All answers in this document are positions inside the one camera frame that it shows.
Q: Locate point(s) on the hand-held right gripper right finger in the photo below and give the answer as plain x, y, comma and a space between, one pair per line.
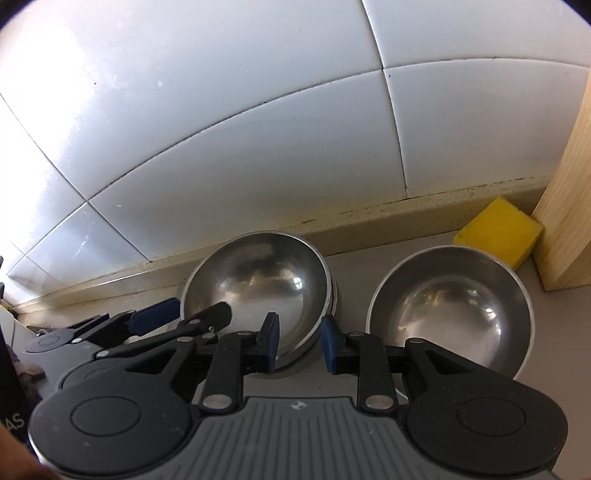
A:
330, 344

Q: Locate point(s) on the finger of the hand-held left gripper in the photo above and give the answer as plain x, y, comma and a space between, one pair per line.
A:
152, 316
213, 316

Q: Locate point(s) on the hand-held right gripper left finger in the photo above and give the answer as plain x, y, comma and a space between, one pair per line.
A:
272, 334

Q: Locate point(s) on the large steel bowl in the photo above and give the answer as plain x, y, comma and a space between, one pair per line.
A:
258, 277

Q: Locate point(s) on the person's left forearm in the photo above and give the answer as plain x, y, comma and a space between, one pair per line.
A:
16, 457

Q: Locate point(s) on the yellow sponge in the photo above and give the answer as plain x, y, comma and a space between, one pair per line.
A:
498, 230

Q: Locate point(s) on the grey mat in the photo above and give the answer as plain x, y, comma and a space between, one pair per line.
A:
549, 332

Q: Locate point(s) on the wooden knife block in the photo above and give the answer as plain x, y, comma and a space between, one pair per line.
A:
568, 221

